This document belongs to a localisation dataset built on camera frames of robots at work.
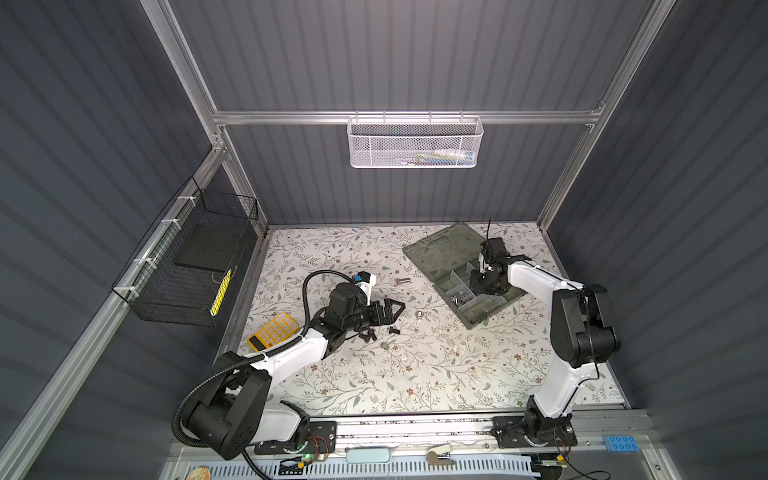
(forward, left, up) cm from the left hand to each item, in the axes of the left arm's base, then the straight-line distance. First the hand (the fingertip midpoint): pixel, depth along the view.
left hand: (395, 306), depth 84 cm
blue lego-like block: (-35, -52, -10) cm, 63 cm away
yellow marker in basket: (-2, +41, +14) cm, 44 cm away
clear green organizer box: (+26, -23, -11) cm, 36 cm away
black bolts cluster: (-2, +8, -12) cm, 14 cm away
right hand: (+10, -29, -8) cm, 32 cm away
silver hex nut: (+4, -8, -12) cm, 15 cm away
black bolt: (-2, +1, -11) cm, 12 cm away
